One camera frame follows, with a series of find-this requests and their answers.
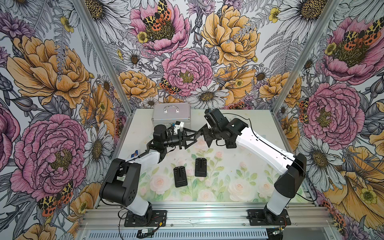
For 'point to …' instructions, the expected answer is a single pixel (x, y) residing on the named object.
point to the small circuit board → (145, 233)
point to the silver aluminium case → (165, 113)
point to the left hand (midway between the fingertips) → (196, 139)
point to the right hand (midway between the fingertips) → (207, 136)
